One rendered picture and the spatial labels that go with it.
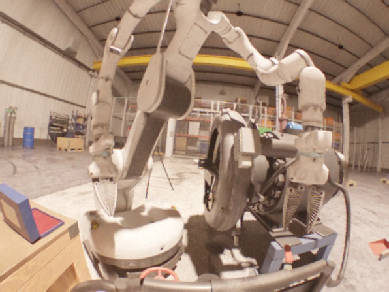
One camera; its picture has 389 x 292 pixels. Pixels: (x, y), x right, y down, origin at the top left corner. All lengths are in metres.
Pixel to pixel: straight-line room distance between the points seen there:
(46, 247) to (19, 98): 8.52
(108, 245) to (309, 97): 0.83
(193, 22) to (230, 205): 0.78
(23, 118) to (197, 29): 8.64
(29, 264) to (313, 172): 0.68
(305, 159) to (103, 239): 0.75
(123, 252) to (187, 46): 0.87
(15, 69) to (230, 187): 8.88
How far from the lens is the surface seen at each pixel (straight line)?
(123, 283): 0.25
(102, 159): 0.54
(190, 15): 0.70
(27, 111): 9.05
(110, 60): 0.71
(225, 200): 0.71
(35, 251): 0.47
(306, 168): 0.39
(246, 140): 0.60
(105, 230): 0.74
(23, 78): 9.01
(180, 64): 0.68
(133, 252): 0.72
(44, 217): 0.60
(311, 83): 0.41
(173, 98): 0.60
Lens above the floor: 0.74
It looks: level
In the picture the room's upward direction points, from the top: 5 degrees clockwise
